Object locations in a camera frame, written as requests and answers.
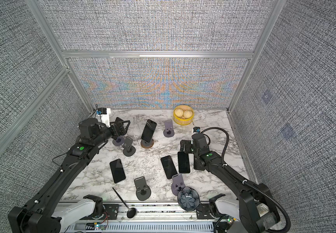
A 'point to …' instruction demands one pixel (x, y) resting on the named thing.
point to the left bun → (179, 112)
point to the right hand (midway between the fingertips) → (188, 138)
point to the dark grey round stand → (128, 149)
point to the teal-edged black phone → (117, 171)
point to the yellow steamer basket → (183, 115)
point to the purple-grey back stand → (169, 131)
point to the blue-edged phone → (118, 120)
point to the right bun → (188, 113)
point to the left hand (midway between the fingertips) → (126, 120)
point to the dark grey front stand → (143, 191)
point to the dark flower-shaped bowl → (188, 199)
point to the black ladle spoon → (131, 211)
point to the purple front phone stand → (177, 184)
